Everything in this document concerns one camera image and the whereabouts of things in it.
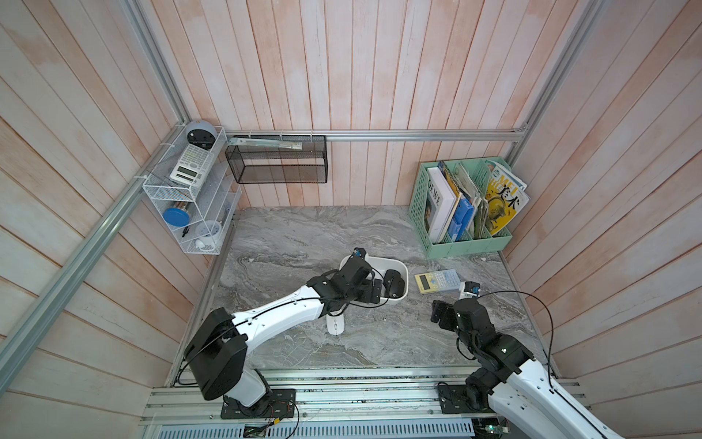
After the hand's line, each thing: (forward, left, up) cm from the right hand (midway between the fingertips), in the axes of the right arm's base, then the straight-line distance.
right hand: (444, 303), depth 82 cm
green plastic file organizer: (+27, -23, -4) cm, 36 cm away
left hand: (+3, +24, +3) cm, 24 cm away
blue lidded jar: (+15, +79, +22) cm, 84 cm away
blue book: (+29, -10, +7) cm, 32 cm away
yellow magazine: (+39, -28, +9) cm, 49 cm away
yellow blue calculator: (+13, -2, -9) cm, 16 cm away
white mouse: (-4, +33, -7) cm, 34 cm away
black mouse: (+9, +14, -5) cm, 17 cm away
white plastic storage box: (+21, +17, -11) cm, 29 cm away
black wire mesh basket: (+53, +58, +15) cm, 80 cm away
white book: (+30, -1, +14) cm, 33 cm away
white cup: (+15, +73, +15) cm, 76 cm away
